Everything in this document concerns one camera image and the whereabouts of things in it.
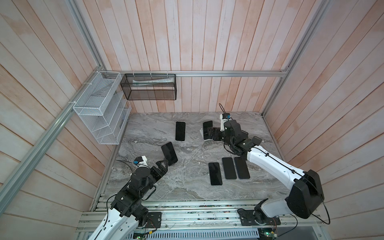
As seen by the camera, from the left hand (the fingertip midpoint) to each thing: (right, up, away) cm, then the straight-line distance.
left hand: (164, 168), depth 75 cm
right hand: (+26, +20, +7) cm, 34 cm away
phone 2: (+29, -7, +13) cm, 32 cm away
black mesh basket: (-15, +50, +29) cm, 60 cm away
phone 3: (+38, -4, +15) cm, 41 cm away
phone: (+7, +19, +26) cm, 33 cm away
